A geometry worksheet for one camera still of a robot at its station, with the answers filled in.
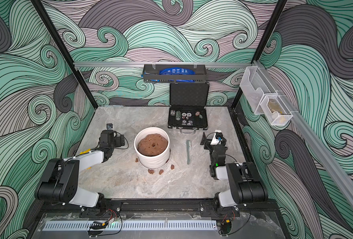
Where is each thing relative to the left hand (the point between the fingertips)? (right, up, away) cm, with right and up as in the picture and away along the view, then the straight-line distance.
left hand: (115, 135), depth 93 cm
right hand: (+63, +1, -5) cm, 63 cm away
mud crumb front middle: (+30, -21, -8) cm, 37 cm away
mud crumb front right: (+37, -19, -5) cm, 42 cm away
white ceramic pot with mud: (+26, -6, -9) cm, 28 cm away
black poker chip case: (+49, +23, +21) cm, 58 cm away
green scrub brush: (+48, -7, +3) cm, 48 cm away
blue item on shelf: (+40, +41, -1) cm, 57 cm away
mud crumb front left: (+24, -21, -8) cm, 33 cm away
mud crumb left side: (+15, -15, -4) cm, 21 cm away
